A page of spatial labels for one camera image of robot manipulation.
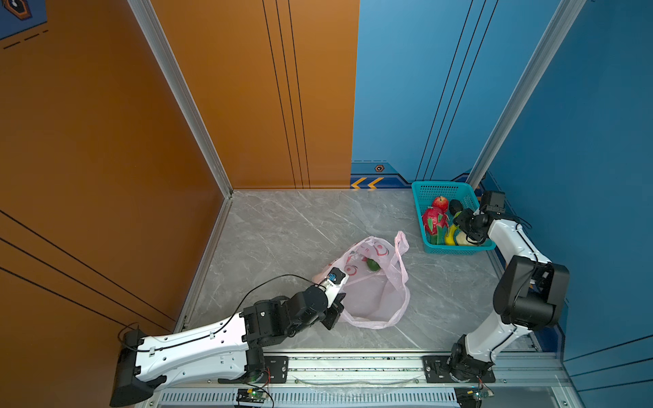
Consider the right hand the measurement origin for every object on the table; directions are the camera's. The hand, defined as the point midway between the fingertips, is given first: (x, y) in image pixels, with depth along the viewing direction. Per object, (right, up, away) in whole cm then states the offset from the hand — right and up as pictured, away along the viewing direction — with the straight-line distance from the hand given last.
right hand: (457, 221), depth 93 cm
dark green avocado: (-32, -15, -4) cm, 36 cm away
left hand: (-42, -20, -24) cm, 52 cm away
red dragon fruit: (-6, -1, +5) cm, 8 cm away
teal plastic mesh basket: (-5, +12, +19) cm, 23 cm away
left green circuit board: (-69, -48, -22) cm, 87 cm away
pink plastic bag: (-30, -25, -3) cm, 39 cm away
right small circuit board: (-8, -48, -23) cm, 54 cm away
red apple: (0, +7, +16) cm, 17 cm away
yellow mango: (0, -7, +7) cm, 10 cm away
